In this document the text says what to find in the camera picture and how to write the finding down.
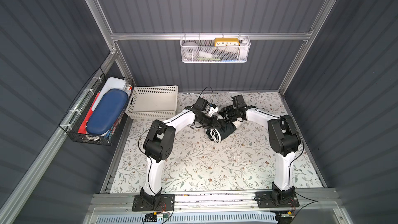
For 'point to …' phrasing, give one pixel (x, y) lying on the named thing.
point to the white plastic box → (111, 83)
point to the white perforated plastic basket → (153, 101)
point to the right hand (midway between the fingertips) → (223, 111)
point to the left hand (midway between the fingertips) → (222, 128)
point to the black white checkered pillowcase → (216, 134)
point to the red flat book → (82, 127)
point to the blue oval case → (106, 111)
